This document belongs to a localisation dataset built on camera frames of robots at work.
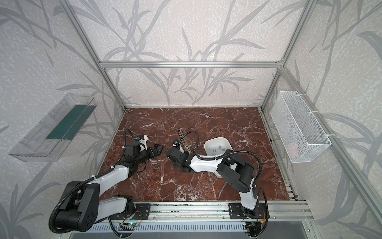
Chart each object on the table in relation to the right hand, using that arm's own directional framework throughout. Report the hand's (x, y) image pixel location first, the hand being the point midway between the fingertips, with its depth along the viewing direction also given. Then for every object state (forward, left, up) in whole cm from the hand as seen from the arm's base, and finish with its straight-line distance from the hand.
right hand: (177, 151), depth 91 cm
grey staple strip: (+5, -27, -4) cm, 28 cm away
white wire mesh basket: (-9, -57, +29) cm, 65 cm away
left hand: (+3, +10, +4) cm, 11 cm away
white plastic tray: (+5, -25, -4) cm, 26 cm away
